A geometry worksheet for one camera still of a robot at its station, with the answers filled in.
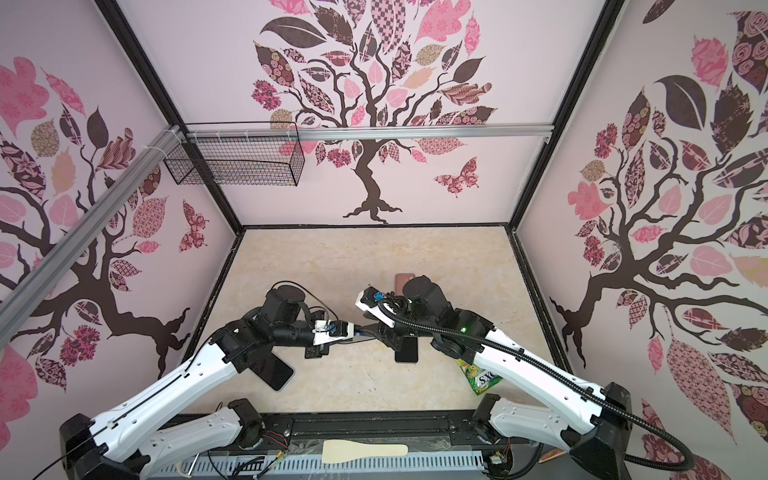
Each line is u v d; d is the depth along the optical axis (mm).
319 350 610
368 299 542
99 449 380
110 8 661
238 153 947
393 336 596
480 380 802
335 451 718
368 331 623
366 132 936
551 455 714
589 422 389
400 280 1039
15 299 500
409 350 871
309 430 759
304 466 697
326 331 572
